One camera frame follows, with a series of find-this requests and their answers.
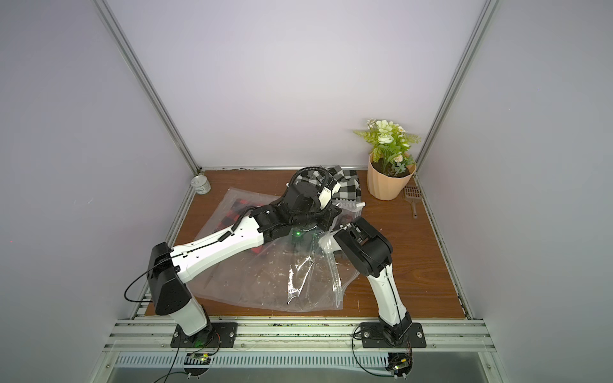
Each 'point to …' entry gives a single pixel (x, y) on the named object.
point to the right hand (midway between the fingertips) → (268, 232)
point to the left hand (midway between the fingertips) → (344, 210)
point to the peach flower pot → (386, 187)
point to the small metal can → (201, 184)
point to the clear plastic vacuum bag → (304, 269)
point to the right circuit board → (401, 363)
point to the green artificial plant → (393, 145)
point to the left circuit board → (196, 358)
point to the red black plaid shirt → (238, 211)
